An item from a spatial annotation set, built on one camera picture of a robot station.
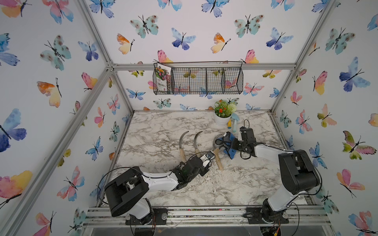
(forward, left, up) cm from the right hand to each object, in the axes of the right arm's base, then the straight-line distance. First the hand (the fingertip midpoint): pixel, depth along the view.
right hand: (233, 141), depth 96 cm
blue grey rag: (-9, +2, 0) cm, 9 cm away
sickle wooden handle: (-5, +34, -5) cm, 35 cm away
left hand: (-15, +16, +6) cm, 23 cm away
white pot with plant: (+19, +7, +9) cm, 22 cm away
